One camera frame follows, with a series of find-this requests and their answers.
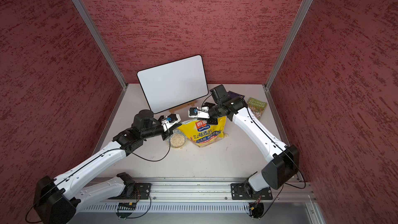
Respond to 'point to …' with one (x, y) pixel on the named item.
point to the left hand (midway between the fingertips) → (178, 124)
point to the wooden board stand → (192, 103)
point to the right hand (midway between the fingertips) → (201, 116)
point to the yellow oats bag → (201, 133)
